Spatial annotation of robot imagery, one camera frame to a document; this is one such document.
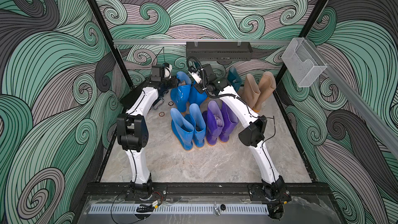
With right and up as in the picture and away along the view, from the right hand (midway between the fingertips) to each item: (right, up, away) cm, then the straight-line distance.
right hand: (197, 80), depth 88 cm
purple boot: (+9, -22, -12) cm, 27 cm away
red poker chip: (-24, -21, +16) cm, 36 cm away
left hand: (-10, +2, +3) cm, 11 cm away
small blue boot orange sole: (-9, -8, +3) cm, 12 cm away
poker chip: (-19, -14, +22) cm, 32 cm away
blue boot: (-1, -10, +7) cm, 12 cm away
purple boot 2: (+15, -20, -18) cm, 31 cm away
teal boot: (+22, +2, +2) cm, 22 cm away
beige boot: (+43, -3, +4) cm, 43 cm away
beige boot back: (+30, -7, -4) cm, 31 cm away
